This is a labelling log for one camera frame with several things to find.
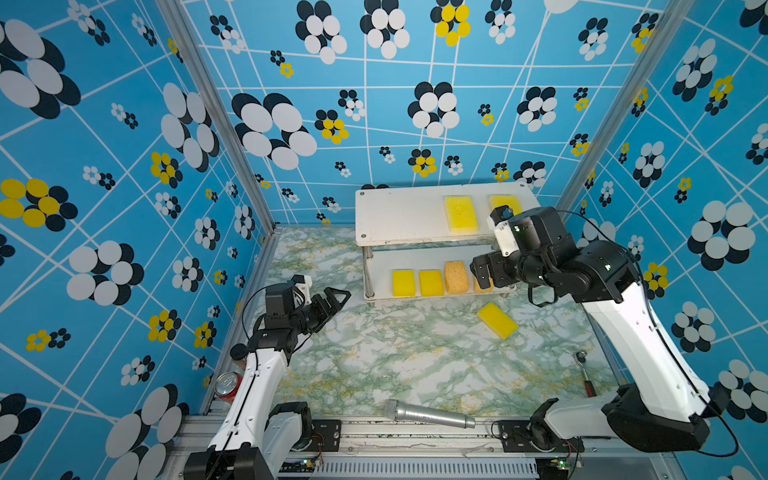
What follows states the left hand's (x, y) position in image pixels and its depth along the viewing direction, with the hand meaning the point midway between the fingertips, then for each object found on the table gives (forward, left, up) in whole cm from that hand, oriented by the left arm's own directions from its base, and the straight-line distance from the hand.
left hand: (343, 301), depth 79 cm
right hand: (0, -35, +18) cm, 40 cm away
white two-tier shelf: (+6, -20, +17) cm, 27 cm away
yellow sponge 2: (+12, -26, -9) cm, 30 cm away
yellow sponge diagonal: (+3, -47, -16) cm, 49 cm away
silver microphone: (-24, -15, -13) cm, 31 cm away
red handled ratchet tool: (-18, -67, -16) cm, 71 cm away
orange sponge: (0, -36, +5) cm, 36 cm away
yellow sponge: (+13, -17, -10) cm, 23 cm away
